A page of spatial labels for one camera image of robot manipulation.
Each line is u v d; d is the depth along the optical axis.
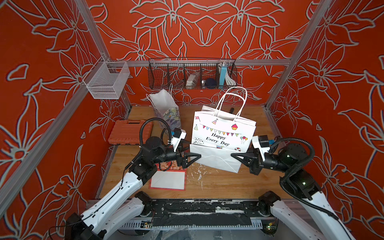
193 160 0.58
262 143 0.46
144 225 0.71
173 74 1.01
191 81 0.91
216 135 0.52
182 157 0.56
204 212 0.73
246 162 0.53
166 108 0.84
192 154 0.57
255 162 0.50
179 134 0.57
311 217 0.44
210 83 0.97
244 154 0.52
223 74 0.86
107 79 0.93
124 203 0.47
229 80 0.92
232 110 1.18
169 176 0.82
